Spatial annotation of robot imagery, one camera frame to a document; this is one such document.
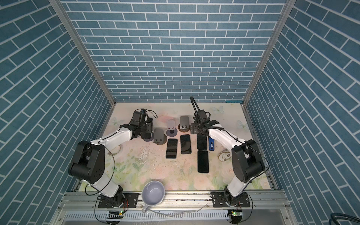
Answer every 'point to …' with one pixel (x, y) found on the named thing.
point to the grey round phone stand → (171, 131)
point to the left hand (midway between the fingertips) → (148, 125)
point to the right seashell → (224, 155)
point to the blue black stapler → (211, 144)
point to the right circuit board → (235, 213)
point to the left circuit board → (115, 214)
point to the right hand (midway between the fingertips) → (196, 126)
